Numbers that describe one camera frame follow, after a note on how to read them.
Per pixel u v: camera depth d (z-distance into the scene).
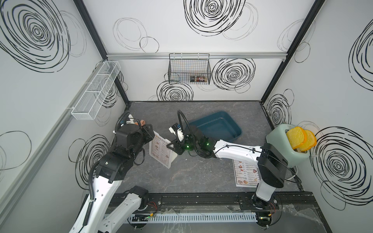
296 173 0.84
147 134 0.56
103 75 0.86
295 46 0.87
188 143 0.67
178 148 0.67
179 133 0.70
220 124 1.08
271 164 0.45
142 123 0.99
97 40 0.83
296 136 0.77
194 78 0.88
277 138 0.82
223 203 0.76
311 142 0.74
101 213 0.39
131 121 0.57
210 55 0.90
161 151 0.81
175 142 0.67
